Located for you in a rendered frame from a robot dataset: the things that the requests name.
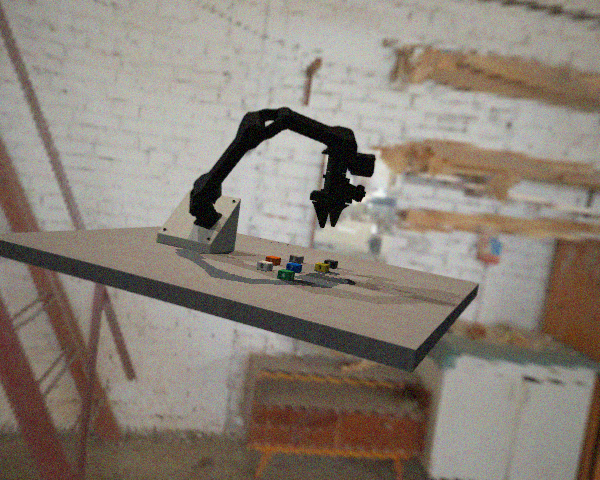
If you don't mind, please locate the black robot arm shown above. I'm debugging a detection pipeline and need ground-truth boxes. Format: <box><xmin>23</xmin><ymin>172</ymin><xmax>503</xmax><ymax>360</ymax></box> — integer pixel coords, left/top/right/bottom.
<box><xmin>190</xmin><ymin>106</ymin><xmax>376</xmax><ymax>229</ymax></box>

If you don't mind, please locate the green block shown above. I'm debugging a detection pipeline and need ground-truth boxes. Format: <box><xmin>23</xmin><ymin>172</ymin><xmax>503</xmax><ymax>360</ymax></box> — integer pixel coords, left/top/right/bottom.
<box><xmin>277</xmin><ymin>269</ymin><xmax>295</xmax><ymax>281</ymax></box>

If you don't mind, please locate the blue block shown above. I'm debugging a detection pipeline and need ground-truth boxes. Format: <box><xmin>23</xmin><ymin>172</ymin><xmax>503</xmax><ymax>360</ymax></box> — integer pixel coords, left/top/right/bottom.
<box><xmin>286</xmin><ymin>263</ymin><xmax>302</xmax><ymax>273</ymax></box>

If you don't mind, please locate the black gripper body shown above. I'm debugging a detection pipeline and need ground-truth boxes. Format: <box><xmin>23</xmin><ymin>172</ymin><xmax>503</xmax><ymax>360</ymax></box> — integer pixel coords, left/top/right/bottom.
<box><xmin>310</xmin><ymin>171</ymin><xmax>352</xmax><ymax>204</ymax></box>

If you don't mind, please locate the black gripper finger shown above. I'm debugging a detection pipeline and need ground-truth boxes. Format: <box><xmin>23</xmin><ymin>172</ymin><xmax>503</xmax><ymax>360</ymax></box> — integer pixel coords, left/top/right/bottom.
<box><xmin>329</xmin><ymin>203</ymin><xmax>349</xmax><ymax>227</ymax></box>
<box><xmin>312</xmin><ymin>201</ymin><xmax>335</xmax><ymax>228</ymax></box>

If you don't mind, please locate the olive yellow block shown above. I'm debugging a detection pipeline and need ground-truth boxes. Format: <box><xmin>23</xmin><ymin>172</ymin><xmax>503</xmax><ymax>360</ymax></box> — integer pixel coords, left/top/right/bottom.
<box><xmin>314</xmin><ymin>262</ymin><xmax>330</xmax><ymax>272</ymax></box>

